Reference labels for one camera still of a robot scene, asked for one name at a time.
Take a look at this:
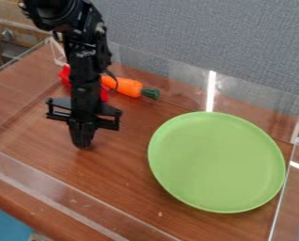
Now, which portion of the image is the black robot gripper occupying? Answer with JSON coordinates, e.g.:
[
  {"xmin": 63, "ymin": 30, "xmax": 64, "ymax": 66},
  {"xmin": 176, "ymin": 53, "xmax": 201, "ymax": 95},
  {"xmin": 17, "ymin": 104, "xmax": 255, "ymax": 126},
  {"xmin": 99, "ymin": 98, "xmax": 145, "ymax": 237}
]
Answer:
[{"xmin": 45, "ymin": 97, "xmax": 121, "ymax": 149}]

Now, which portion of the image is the orange toy carrot green top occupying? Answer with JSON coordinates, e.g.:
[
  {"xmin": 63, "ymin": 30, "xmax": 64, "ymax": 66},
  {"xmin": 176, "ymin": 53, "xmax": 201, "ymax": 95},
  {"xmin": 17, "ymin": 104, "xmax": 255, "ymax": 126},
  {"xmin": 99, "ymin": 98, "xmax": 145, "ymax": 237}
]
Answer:
[{"xmin": 101, "ymin": 75, "xmax": 160, "ymax": 100}]

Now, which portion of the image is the red plastic block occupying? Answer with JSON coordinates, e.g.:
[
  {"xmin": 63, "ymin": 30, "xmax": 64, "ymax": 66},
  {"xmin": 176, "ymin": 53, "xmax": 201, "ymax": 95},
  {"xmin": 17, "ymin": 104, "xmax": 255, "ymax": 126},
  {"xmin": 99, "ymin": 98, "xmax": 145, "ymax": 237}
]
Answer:
[{"xmin": 57, "ymin": 64, "xmax": 109, "ymax": 102}]

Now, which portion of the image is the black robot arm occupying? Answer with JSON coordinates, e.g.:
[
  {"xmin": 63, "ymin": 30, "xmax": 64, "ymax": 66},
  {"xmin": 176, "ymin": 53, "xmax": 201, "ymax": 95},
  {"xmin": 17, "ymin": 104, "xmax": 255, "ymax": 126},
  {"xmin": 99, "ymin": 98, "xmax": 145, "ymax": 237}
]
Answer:
[{"xmin": 17, "ymin": 0, "xmax": 121, "ymax": 149}]

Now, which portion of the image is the green round plate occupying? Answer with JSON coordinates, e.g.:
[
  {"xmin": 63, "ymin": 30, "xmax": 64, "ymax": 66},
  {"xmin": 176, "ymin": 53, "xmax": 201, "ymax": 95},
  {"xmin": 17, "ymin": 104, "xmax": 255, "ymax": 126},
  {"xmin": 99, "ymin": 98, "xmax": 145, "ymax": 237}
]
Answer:
[{"xmin": 148, "ymin": 112, "xmax": 285, "ymax": 214}]

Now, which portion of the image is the wooden shelf with metal knob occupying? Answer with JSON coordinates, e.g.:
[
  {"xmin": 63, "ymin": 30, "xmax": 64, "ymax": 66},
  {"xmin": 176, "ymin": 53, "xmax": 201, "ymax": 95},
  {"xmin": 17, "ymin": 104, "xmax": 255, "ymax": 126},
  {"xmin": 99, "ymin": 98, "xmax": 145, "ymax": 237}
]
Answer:
[{"xmin": 0, "ymin": 19, "xmax": 51, "ymax": 47}]

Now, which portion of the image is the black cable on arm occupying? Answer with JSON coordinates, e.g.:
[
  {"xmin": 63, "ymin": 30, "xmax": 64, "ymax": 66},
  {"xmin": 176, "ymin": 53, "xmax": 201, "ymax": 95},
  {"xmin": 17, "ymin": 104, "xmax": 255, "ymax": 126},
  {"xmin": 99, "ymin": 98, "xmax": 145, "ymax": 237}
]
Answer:
[{"xmin": 100, "ymin": 70, "xmax": 119, "ymax": 95}]

